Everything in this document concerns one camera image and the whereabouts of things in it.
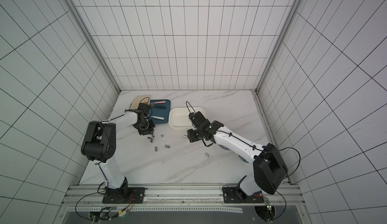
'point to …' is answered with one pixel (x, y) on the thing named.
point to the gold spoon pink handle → (160, 102)
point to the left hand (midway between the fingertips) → (152, 132)
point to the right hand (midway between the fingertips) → (186, 136)
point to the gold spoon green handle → (158, 106)
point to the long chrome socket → (185, 136)
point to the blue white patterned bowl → (243, 159)
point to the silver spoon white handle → (157, 117)
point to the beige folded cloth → (138, 98)
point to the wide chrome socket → (151, 140)
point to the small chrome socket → (207, 154)
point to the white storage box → (178, 117)
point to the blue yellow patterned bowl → (224, 147)
